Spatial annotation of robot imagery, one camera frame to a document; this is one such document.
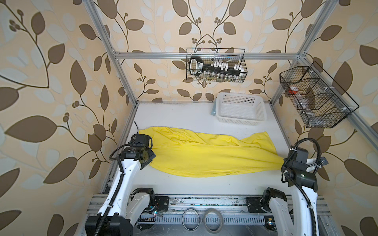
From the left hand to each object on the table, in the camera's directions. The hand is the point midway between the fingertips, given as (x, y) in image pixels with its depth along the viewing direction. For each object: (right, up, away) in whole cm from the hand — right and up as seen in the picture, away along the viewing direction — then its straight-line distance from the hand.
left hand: (146, 156), depth 79 cm
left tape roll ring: (+28, -25, -11) cm, 39 cm away
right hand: (+77, -2, -7) cm, 77 cm away
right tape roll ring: (+32, -25, -9) cm, 42 cm away
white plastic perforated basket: (+63, +28, +37) cm, 78 cm away
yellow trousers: (+21, -2, +17) cm, 27 cm away
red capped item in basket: (+81, +37, +2) cm, 89 cm away
